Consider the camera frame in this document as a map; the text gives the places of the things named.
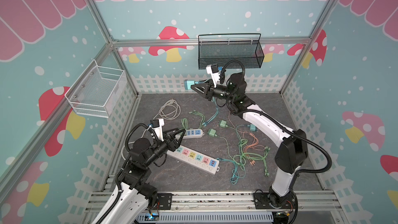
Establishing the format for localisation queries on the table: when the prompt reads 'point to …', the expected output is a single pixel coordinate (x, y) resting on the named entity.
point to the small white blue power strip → (193, 133)
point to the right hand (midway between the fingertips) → (192, 85)
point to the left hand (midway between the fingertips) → (182, 133)
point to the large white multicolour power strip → (209, 164)
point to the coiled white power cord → (170, 110)
